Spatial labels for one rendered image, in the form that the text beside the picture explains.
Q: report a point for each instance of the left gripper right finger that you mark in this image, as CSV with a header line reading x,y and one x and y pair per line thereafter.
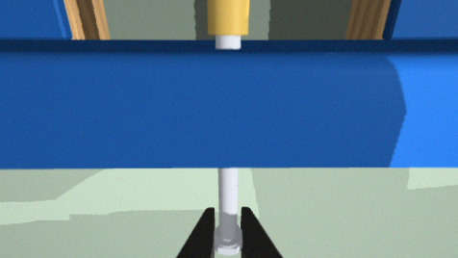
x,y
255,241

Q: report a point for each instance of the white metal rod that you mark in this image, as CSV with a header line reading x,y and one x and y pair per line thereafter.
x,y
228,235

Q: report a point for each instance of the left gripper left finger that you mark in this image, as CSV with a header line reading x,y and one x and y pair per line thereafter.
x,y
200,243

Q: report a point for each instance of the light brown wooden block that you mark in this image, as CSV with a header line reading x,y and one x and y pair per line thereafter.
x,y
367,19
87,19

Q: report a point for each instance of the yellow axle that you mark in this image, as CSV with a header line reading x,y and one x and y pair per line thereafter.
x,y
227,17

